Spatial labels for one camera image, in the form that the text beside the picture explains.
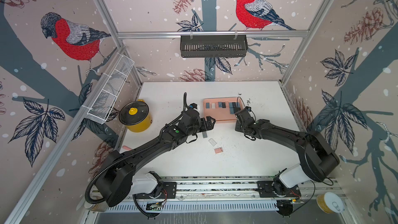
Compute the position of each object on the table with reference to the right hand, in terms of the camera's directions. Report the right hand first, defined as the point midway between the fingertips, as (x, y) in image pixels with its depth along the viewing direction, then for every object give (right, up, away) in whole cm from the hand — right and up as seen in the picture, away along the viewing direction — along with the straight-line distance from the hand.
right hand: (239, 122), depth 93 cm
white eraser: (-16, +10, +14) cm, 23 cm away
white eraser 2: (-17, -11, -3) cm, 20 cm away
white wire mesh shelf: (-80, +9, -10) cm, 81 cm away
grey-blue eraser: (-22, -7, -1) cm, 23 cm away
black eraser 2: (+1, +7, +12) cm, 14 cm away
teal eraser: (-20, +10, +14) cm, 26 cm away
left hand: (-18, +4, -13) cm, 22 cm away
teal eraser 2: (-10, +11, +14) cm, 20 cm away
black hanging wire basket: (-17, +51, +11) cm, 55 cm away
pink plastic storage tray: (-9, +7, +11) cm, 16 cm away
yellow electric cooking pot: (-62, +5, -5) cm, 63 cm away
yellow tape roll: (+33, -30, -27) cm, 52 cm away
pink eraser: (-14, -15, -6) cm, 21 cm away
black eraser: (0, +10, +14) cm, 17 cm away
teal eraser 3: (-3, +10, +14) cm, 17 cm away
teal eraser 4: (-3, +6, +12) cm, 14 cm away
